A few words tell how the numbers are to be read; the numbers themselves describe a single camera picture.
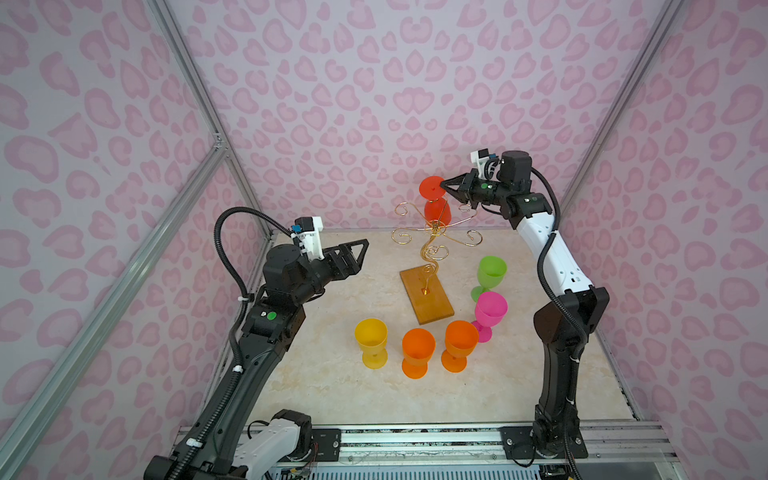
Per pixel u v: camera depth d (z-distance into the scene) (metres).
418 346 0.80
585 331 0.56
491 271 0.94
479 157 0.76
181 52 0.74
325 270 0.60
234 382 0.42
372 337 0.82
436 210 0.88
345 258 0.59
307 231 0.59
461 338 0.78
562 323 0.53
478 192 0.72
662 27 0.71
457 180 0.77
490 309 0.88
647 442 0.75
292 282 0.51
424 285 0.98
